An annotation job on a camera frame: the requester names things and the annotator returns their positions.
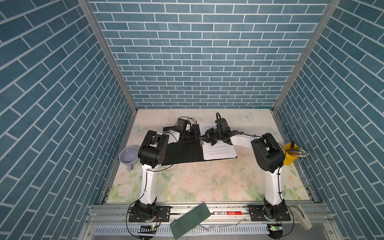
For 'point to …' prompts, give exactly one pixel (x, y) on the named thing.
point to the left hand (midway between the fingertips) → (200, 136)
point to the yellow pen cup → (289, 159)
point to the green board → (189, 220)
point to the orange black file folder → (187, 151)
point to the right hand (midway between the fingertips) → (198, 134)
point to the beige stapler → (301, 216)
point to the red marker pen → (227, 213)
